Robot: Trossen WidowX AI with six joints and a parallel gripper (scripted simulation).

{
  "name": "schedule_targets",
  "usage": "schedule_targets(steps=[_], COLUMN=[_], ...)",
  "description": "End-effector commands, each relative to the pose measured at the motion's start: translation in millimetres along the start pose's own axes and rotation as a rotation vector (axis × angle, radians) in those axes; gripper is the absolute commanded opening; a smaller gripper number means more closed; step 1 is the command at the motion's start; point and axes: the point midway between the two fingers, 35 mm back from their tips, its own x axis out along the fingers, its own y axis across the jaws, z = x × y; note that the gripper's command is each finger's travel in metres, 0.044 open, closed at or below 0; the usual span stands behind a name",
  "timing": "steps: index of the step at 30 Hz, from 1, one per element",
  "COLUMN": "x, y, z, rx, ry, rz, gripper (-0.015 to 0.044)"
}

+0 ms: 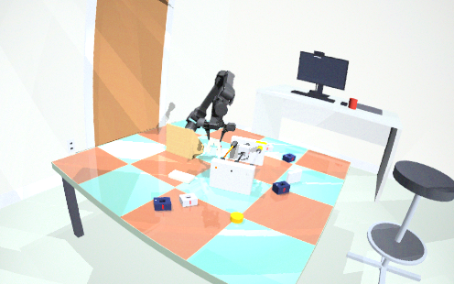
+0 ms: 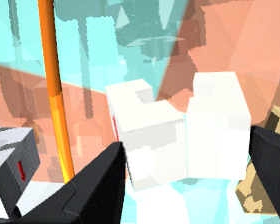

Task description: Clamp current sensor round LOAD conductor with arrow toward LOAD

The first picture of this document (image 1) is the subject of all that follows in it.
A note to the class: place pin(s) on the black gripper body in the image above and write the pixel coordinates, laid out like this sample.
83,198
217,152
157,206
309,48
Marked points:
204,123

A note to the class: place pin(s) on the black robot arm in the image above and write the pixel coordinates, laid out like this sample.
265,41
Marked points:
219,95

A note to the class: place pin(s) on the yellow short cylinder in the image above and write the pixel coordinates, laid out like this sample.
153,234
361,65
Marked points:
236,217

